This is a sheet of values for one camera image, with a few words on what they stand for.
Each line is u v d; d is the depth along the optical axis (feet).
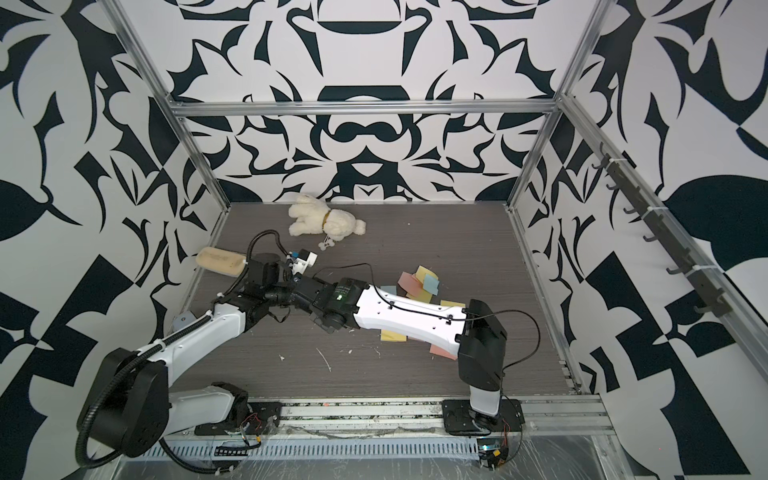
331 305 1.68
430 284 3.23
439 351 2.77
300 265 2.54
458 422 2.39
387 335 2.86
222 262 3.25
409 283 3.19
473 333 1.58
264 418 2.41
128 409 1.33
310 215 3.44
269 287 2.22
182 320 2.64
